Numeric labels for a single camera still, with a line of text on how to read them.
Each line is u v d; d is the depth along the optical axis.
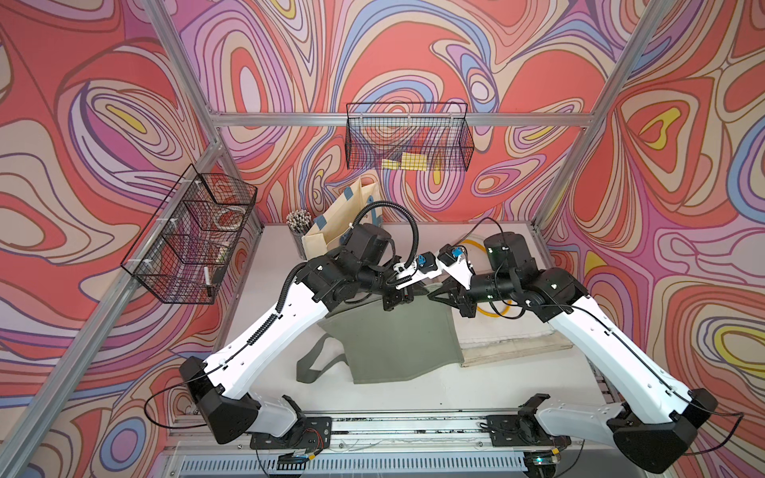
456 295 0.57
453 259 0.55
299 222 0.96
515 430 0.70
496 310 0.59
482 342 0.86
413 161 0.82
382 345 0.72
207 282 0.72
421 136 0.93
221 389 0.38
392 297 0.57
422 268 0.52
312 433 0.73
